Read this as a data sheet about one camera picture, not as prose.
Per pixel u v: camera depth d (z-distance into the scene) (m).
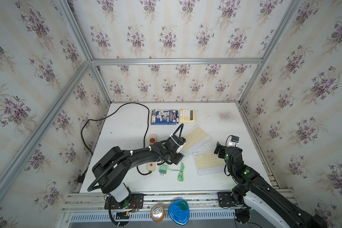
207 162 0.87
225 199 0.73
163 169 0.83
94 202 0.74
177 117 1.08
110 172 0.43
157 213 0.61
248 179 0.56
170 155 0.64
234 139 0.69
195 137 0.98
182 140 0.78
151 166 0.83
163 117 1.07
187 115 1.08
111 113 1.11
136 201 0.72
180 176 0.80
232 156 0.61
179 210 0.63
